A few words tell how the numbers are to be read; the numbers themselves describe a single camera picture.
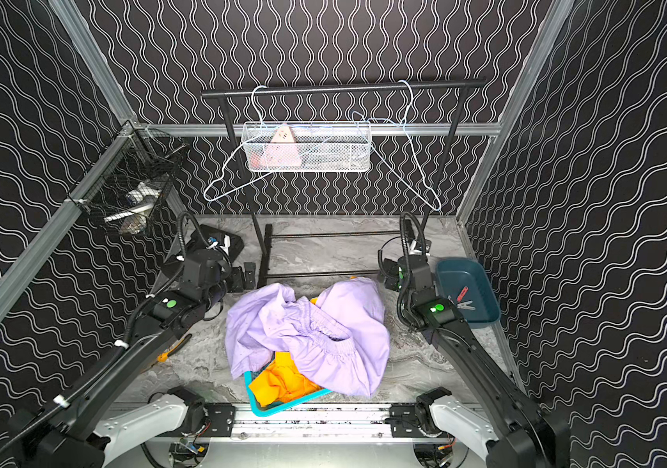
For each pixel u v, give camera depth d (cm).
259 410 68
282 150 90
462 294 97
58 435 38
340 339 72
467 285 98
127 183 92
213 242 64
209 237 64
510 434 39
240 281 69
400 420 74
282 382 76
